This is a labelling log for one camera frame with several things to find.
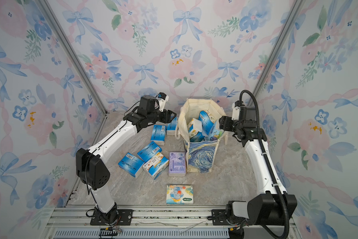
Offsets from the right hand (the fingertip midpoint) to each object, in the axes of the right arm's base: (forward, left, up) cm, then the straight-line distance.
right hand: (228, 119), depth 78 cm
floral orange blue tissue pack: (-16, +39, -21) cm, 47 cm away
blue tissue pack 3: (-16, +53, -21) cm, 59 cm away
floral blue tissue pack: (+7, +9, -9) cm, 14 cm away
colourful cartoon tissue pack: (-31, +25, -23) cm, 46 cm away
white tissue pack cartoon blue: (-6, +7, -5) cm, 10 cm away
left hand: (+5, +29, 0) cm, 29 cm away
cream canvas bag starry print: (-15, +15, -11) cm, 24 cm away
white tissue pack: (+1, +14, -17) cm, 23 cm away
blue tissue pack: (+11, +32, -20) cm, 39 cm away
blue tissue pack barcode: (+5, +40, -20) cm, 45 cm away
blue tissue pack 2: (-7, +44, -21) cm, 50 cm away
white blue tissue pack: (+3, +17, -10) cm, 20 cm away
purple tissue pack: (-15, +27, -22) cm, 38 cm away
